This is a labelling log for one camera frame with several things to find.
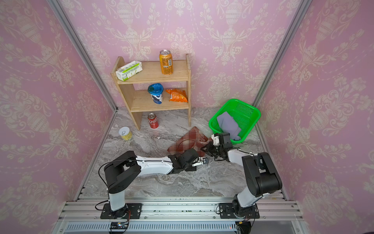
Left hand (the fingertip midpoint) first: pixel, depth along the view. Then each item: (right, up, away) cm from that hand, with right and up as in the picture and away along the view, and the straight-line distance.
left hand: (194, 157), depth 91 cm
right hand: (+5, +5, 0) cm, 7 cm away
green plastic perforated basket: (+41, +27, +23) cm, 54 cm away
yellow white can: (-47, +14, +9) cm, 50 cm away
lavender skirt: (+24, +20, +11) cm, 33 cm away
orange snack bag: (-11, +39, 0) cm, 40 cm away
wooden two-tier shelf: (-37, +36, +6) cm, 52 cm away
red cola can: (-28, +23, +11) cm, 38 cm away
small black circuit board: (-38, -30, -18) cm, 52 cm away
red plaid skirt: (0, +10, +9) cm, 14 cm away
